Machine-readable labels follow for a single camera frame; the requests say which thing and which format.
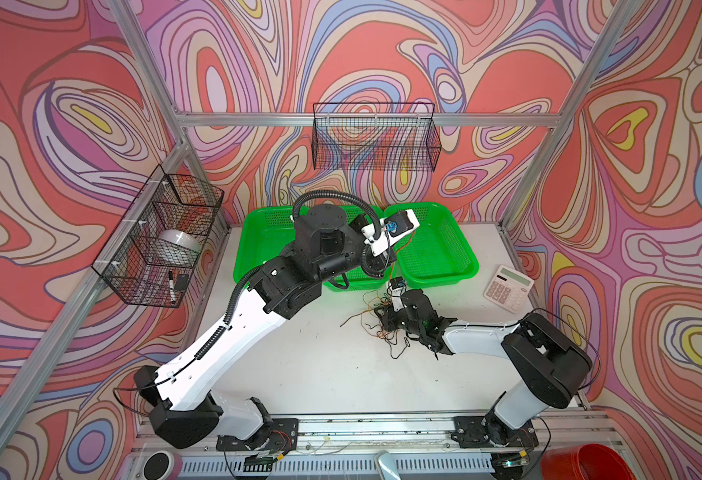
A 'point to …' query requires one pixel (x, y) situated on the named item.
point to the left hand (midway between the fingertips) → (406, 221)
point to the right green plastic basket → (439, 254)
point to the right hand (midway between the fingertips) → (380, 315)
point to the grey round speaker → (158, 465)
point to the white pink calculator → (508, 289)
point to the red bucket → (583, 462)
